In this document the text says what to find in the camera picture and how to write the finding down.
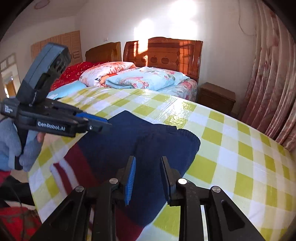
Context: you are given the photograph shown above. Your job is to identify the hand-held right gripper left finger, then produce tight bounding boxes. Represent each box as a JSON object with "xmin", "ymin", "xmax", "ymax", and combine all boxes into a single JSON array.
[{"xmin": 30, "ymin": 156, "xmax": 137, "ymax": 241}]

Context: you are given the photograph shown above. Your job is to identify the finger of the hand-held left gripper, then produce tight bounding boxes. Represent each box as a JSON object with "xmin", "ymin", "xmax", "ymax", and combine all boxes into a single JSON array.
[
  {"xmin": 75, "ymin": 112, "xmax": 109, "ymax": 124},
  {"xmin": 87, "ymin": 123, "xmax": 113, "ymax": 133}
]

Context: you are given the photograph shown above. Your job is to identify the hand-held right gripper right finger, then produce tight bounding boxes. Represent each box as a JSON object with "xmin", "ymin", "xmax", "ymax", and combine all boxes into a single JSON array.
[{"xmin": 161, "ymin": 156, "xmax": 266, "ymax": 241}]

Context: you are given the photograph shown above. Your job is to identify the red grey striped navy sweater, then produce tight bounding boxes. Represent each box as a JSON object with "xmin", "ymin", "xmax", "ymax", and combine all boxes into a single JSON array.
[{"xmin": 50, "ymin": 111, "xmax": 201, "ymax": 241}]

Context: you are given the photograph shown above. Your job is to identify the person's left hand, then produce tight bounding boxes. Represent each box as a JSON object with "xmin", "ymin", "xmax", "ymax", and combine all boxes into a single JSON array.
[{"xmin": 0, "ymin": 118, "xmax": 45, "ymax": 172}]

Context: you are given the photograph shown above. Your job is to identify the red patterned blanket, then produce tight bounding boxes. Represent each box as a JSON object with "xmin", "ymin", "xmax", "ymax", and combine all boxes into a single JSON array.
[{"xmin": 50, "ymin": 61, "xmax": 101, "ymax": 91}]

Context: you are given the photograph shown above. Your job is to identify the blue cartoon print pillow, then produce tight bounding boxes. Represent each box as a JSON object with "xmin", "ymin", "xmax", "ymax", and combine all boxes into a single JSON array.
[{"xmin": 47, "ymin": 82, "xmax": 87, "ymax": 100}]

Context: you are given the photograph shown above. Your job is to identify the open doorway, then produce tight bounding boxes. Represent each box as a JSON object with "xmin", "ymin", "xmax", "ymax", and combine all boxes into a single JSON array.
[{"xmin": 0, "ymin": 53, "xmax": 21, "ymax": 99}]

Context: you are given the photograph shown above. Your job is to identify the light wooden wardrobe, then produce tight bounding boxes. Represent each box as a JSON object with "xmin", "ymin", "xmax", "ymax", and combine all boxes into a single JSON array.
[{"xmin": 31, "ymin": 31, "xmax": 83, "ymax": 65}]

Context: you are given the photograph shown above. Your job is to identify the pink floral quilt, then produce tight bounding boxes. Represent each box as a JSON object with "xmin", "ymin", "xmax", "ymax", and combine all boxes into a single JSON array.
[{"xmin": 79, "ymin": 61, "xmax": 137, "ymax": 87}]

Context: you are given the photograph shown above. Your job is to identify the plain wooden headboard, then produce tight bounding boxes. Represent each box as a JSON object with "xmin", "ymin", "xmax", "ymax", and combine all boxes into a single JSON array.
[{"xmin": 85, "ymin": 42, "xmax": 122, "ymax": 63}]

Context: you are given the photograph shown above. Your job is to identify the round ceiling lamp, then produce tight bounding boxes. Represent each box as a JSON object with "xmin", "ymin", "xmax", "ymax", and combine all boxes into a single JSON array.
[{"xmin": 34, "ymin": 0, "xmax": 50, "ymax": 10}]

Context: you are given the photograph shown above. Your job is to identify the light blue floral quilt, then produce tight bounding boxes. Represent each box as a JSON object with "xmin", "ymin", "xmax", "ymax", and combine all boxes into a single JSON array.
[{"xmin": 106, "ymin": 66, "xmax": 189, "ymax": 91}]

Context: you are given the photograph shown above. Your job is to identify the yellow white checked table cover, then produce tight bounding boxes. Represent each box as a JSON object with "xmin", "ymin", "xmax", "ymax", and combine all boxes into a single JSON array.
[{"xmin": 27, "ymin": 87, "xmax": 296, "ymax": 241}]

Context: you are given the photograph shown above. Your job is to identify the floral bed sheet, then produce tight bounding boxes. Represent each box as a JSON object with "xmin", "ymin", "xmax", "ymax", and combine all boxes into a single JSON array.
[{"xmin": 178, "ymin": 78, "xmax": 198, "ymax": 102}]

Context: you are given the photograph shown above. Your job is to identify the carved wooden headboard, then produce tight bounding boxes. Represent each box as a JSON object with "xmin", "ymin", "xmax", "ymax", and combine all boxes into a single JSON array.
[{"xmin": 123, "ymin": 37, "xmax": 203, "ymax": 82}]

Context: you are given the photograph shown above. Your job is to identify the brown wooden nightstand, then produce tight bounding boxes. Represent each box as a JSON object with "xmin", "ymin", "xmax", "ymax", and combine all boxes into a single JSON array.
[{"xmin": 198, "ymin": 82, "xmax": 236, "ymax": 116}]

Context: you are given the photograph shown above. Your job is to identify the person's red patterned clothing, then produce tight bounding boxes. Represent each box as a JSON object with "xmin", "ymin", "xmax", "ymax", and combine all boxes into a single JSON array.
[{"xmin": 0, "ymin": 170, "xmax": 43, "ymax": 241}]

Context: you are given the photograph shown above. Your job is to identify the pink floral curtain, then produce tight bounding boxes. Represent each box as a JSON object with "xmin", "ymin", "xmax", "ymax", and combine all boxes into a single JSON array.
[{"xmin": 238, "ymin": 0, "xmax": 296, "ymax": 153}]

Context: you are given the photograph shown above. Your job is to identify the thin black cable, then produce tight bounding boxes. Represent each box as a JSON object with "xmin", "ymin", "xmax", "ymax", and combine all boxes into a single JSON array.
[{"xmin": 9, "ymin": 179, "xmax": 26, "ymax": 234}]

